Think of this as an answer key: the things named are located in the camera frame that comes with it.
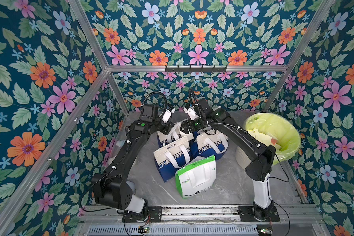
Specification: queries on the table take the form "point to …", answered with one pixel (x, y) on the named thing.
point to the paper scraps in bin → (266, 139)
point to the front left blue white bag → (173, 157)
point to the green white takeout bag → (196, 177)
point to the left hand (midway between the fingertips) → (173, 122)
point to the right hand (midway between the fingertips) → (190, 122)
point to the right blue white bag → (211, 143)
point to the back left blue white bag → (175, 133)
